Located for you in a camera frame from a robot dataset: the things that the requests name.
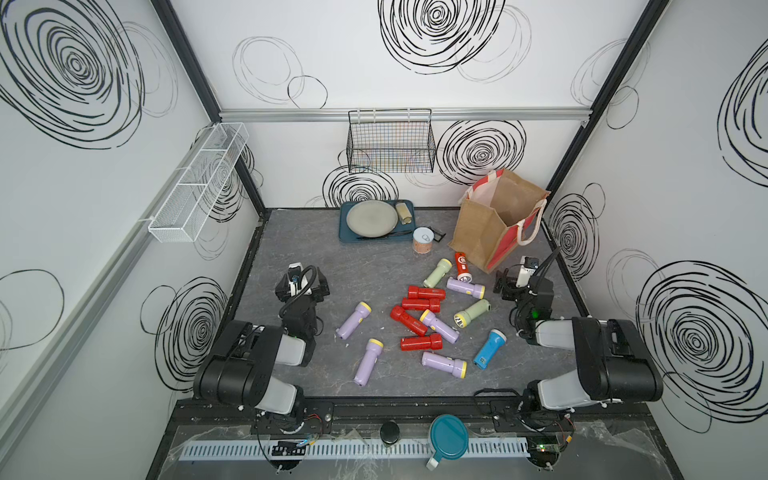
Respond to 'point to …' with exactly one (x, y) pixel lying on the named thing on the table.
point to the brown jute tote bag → (499, 210)
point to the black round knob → (389, 433)
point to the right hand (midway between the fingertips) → (515, 274)
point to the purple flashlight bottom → (457, 367)
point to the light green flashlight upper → (443, 267)
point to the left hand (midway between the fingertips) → (300, 272)
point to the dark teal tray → (401, 233)
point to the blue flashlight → (497, 339)
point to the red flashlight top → (415, 292)
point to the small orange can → (422, 239)
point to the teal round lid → (449, 437)
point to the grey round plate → (372, 218)
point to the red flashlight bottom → (434, 341)
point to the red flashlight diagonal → (404, 318)
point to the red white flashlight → (463, 273)
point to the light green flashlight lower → (463, 318)
